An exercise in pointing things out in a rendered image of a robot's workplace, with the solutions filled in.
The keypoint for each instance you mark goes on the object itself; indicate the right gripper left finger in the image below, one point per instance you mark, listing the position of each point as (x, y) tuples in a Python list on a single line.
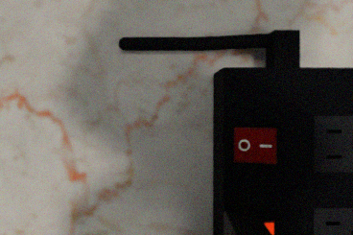
[(234, 224)]

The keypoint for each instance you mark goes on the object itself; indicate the black power strip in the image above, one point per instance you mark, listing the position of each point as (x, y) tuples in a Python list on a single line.
[(282, 135)]

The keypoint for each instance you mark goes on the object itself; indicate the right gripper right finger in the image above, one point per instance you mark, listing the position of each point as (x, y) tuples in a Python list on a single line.
[(254, 223)]

